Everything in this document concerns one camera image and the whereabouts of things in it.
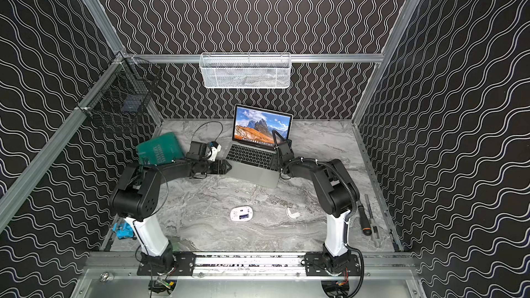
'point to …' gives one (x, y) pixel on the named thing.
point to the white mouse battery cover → (292, 215)
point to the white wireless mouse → (241, 214)
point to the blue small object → (123, 230)
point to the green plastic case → (163, 149)
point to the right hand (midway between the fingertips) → (276, 161)
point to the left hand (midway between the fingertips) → (231, 166)
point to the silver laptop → (252, 156)
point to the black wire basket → (121, 96)
